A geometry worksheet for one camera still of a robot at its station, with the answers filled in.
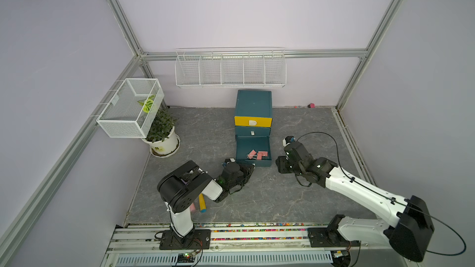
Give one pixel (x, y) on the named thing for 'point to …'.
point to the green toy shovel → (203, 204)
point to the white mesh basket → (133, 109)
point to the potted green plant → (162, 136)
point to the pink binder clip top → (260, 154)
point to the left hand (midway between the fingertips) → (257, 167)
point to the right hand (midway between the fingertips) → (278, 160)
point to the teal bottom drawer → (244, 144)
